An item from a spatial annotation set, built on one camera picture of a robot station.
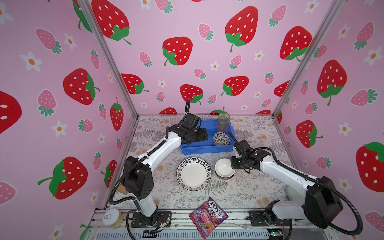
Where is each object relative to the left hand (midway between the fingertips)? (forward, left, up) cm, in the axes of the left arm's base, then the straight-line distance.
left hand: (204, 136), depth 84 cm
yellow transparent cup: (+17, -14, -9) cm, 23 cm away
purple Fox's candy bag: (-38, -1, -17) cm, 41 cm away
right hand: (-12, -15, -11) cm, 22 cm away
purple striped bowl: (-19, -12, -14) cm, 26 cm away
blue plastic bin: (-1, -2, -9) cm, 10 cm away
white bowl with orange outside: (-14, -11, -14) cm, 22 cm away
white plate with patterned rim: (-15, +6, -19) cm, 24 cm away
